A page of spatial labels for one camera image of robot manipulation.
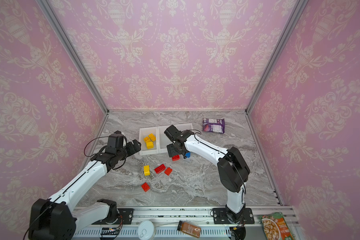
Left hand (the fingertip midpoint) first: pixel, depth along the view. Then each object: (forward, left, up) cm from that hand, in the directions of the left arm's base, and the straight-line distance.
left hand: (136, 146), depth 85 cm
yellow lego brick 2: (+12, -2, -10) cm, 15 cm away
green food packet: (-36, -71, -11) cm, 80 cm away
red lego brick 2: (-8, -18, -13) cm, 24 cm away
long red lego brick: (-7, -13, -12) cm, 19 cm away
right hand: (0, -23, -4) cm, 23 cm away
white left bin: (+14, -3, -11) cm, 18 cm away
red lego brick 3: (-18, -7, -12) cm, 23 cm away
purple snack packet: (+26, -49, -10) cm, 56 cm away
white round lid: (-38, -11, -8) cm, 41 cm away
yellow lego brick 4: (-9, -5, -11) cm, 16 cm away
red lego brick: (0, -22, -12) cm, 25 cm away
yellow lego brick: (+15, -5, -11) cm, 19 cm away
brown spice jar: (-37, -31, -8) cm, 49 cm away
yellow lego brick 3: (+7, -5, -10) cm, 13 cm away
